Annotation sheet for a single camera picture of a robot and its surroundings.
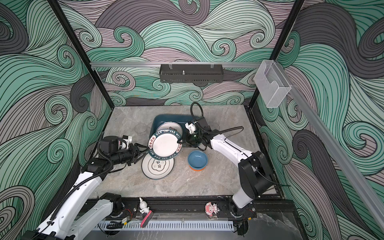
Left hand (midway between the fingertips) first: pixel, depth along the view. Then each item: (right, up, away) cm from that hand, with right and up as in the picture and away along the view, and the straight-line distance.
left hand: (148, 149), depth 74 cm
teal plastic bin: (+16, +15, +36) cm, 42 cm away
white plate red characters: (+7, +10, +32) cm, 35 cm away
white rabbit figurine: (-2, -28, -3) cm, 28 cm away
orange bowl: (+25, -13, +7) cm, 29 cm away
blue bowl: (+25, -8, +10) cm, 28 cm away
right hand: (+14, +3, +7) cm, 16 cm away
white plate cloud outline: (+1, -14, +12) cm, 18 cm away
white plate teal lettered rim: (+6, +1, +8) cm, 10 cm away
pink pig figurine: (+32, -29, -3) cm, 43 cm away
